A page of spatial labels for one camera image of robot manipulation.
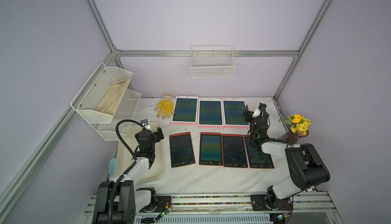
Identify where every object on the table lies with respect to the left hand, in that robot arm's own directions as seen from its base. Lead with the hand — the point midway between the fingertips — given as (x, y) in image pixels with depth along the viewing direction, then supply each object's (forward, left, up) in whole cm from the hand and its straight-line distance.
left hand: (150, 131), depth 88 cm
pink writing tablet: (+23, -37, -11) cm, 45 cm away
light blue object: (-17, +22, -12) cm, 30 cm away
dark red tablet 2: (-8, -36, -11) cm, 39 cm away
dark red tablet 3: (-8, -50, -10) cm, 52 cm away
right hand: (+11, -62, +8) cm, 63 cm away
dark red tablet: (-6, -18, -12) cm, 22 cm away
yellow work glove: (+29, -3, -10) cm, 31 cm away
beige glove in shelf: (+7, +18, +19) cm, 27 cm away
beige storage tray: (-19, -5, -12) cm, 23 cm away
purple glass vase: (-7, -78, +4) cm, 78 cm away
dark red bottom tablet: (-12, -64, -11) cm, 66 cm away
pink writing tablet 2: (+24, -54, -10) cm, 60 cm away
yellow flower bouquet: (-5, -79, +14) cm, 80 cm away
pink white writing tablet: (+25, -18, -10) cm, 32 cm away
